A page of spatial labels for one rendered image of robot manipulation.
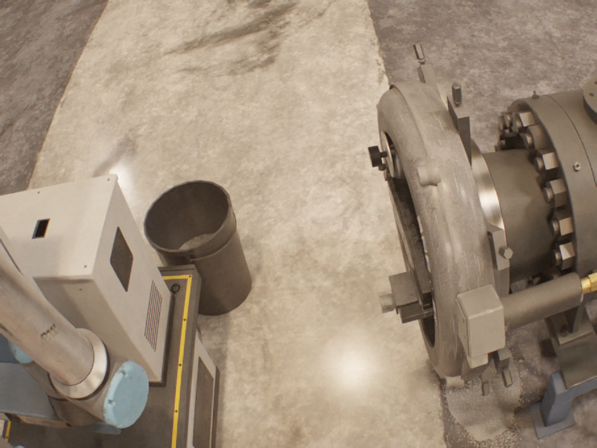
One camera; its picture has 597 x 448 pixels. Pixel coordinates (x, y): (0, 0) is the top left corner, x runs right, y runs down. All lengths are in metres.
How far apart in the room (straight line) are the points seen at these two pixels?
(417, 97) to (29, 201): 1.08
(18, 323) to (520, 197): 1.17
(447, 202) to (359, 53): 2.18
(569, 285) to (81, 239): 1.14
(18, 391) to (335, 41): 2.61
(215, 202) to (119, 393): 1.34
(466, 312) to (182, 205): 1.39
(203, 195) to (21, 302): 1.53
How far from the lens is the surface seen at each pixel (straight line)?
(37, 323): 1.10
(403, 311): 1.66
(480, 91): 3.23
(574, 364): 1.96
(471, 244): 1.42
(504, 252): 1.34
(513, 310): 1.40
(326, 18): 3.90
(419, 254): 1.64
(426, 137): 1.47
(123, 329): 1.80
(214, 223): 2.56
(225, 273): 2.38
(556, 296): 1.42
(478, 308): 1.37
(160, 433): 1.95
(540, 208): 1.68
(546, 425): 2.12
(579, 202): 1.59
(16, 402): 1.70
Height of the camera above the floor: 1.93
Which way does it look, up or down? 45 degrees down
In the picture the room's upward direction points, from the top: 15 degrees counter-clockwise
